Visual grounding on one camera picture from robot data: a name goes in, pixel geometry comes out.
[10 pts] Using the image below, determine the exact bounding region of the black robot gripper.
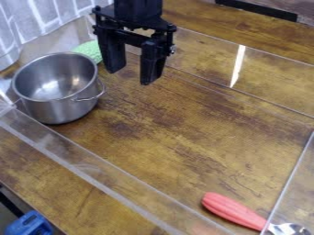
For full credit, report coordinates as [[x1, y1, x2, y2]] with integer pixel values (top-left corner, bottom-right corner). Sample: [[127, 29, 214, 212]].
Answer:
[[92, 0, 176, 85]]

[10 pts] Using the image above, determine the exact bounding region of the green knitted object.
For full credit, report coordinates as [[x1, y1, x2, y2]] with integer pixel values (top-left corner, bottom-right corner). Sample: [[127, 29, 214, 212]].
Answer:
[[71, 40, 101, 63]]

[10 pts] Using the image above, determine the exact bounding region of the silver steel pot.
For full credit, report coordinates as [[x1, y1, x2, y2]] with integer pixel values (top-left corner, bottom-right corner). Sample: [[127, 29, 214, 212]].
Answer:
[[12, 52, 105, 125]]

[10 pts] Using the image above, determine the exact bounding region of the blue plastic object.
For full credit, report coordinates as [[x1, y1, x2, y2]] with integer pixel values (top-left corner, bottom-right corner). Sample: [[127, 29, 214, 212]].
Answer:
[[4, 210, 52, 235]]

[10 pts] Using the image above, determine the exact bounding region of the white patterned curtain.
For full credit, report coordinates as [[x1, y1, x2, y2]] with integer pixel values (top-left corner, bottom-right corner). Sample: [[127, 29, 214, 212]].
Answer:
[[0, 0, 113, 71]]

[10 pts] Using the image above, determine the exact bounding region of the red handled metal spoon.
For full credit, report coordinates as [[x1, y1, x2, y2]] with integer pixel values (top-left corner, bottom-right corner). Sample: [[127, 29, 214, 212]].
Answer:
[[202, 192, 314, 235]]

